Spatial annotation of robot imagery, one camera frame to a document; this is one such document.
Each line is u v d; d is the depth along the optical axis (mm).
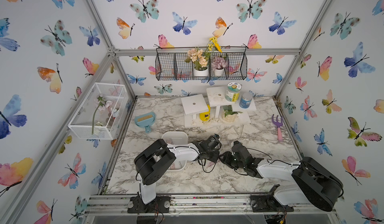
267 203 654
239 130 1016
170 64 986
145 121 1044
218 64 896
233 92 824
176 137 964
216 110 1007
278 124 1048
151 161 495
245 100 887
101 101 742
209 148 718
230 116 984
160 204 740
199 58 807
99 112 736
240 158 697
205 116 991
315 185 427
